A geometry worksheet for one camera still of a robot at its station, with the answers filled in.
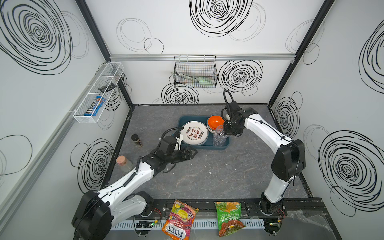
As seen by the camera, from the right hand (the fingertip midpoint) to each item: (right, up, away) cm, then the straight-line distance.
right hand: (224, 132), depth 87 cm
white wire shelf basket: (-70, +36, +4) cm, 79 cm away
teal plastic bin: (-8, -9, +9) cm, 16 cm away
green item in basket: (-10, +30, 0) cm, 32 cm away
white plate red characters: (-17, -2, +13) cm, 22 cm away
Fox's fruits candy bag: (-25, -40, -19) cm, 51 cm away
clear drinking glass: (-3, -9, +9) cm, 13 cm away
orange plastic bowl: (-4, +7, +11) cm, 14 cm away
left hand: (-18, -10, -9) cm, 23 cm away
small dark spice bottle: (-54, -5, +3) cm, 54 cm away
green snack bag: (-2, -37, -20) cm, 42 cm away
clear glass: (-2, -2, +4) cm, 6 cm away
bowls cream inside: (-8, +1, +10) cm, 13 cm away
